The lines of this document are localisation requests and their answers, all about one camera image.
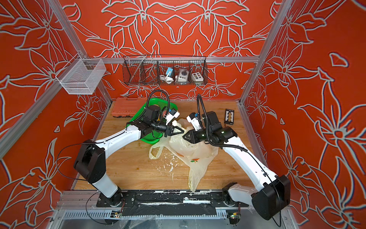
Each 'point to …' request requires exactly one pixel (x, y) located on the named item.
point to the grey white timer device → (183, 75)
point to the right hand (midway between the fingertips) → (182, 136)
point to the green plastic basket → (166, 107)
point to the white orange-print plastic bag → (196, 156)
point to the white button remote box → (197, 77)
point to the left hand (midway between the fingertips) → (183, 131)
